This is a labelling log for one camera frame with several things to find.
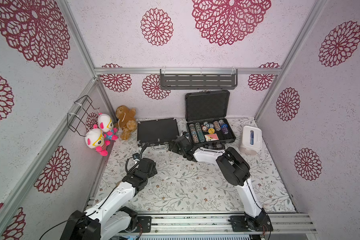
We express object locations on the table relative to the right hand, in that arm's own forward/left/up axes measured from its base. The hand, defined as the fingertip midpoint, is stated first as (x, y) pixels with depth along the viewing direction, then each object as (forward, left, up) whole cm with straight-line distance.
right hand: (171, 144), depth 99 cm
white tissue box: (+3, -53, +2) cm, 53 cm away
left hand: (-18, +13, +2) cm, 22 cm away
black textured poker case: (+14, +12, -4) cm, 18 cm away
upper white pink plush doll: (+4, +40, +15) cm, 43 cm away
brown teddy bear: (+17, +34, +5) cm, 38 cm away
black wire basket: (-6, +45, +29) cm, 54 cm away
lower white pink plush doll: (-7, +42, +15) cm, 45 cm away
